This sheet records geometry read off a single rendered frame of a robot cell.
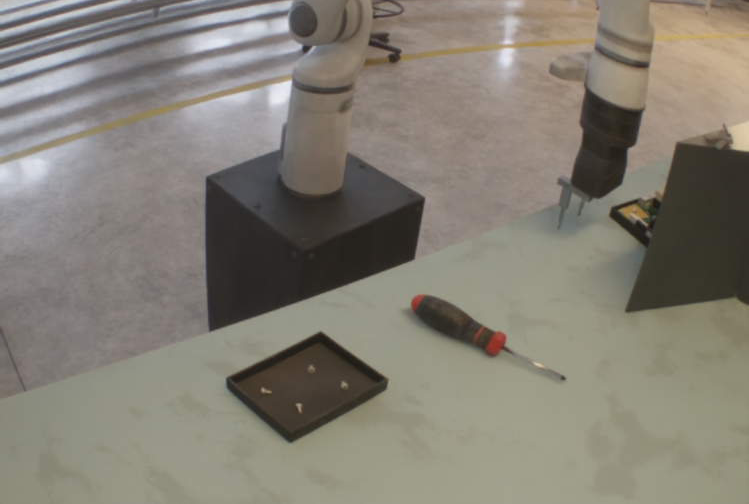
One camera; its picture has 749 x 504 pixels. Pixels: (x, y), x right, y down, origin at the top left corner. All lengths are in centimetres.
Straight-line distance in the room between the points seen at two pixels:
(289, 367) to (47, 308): 173
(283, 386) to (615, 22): 48
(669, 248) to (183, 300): 177
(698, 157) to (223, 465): 53
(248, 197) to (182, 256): 135
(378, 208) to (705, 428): 69
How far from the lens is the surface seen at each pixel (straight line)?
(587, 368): 73
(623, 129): 81
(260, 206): 115
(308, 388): 65
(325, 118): 111
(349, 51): 111
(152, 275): 243
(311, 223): 112
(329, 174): 116
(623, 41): 78
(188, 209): 275
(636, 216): 97
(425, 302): 72
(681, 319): 85
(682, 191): 76
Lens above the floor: 146
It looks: 32 degrees down
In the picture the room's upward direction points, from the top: 8 degrees clockwise
